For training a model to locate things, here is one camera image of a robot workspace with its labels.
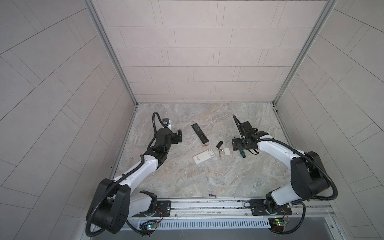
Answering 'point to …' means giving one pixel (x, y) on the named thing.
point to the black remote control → (200, 134)
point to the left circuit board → (152, 226)
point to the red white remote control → (203, 156)
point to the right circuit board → (277, 224)
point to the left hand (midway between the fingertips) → (175, 127)
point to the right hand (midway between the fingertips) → (238, 144)
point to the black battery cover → (219, 144)
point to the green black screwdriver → (242, 153)
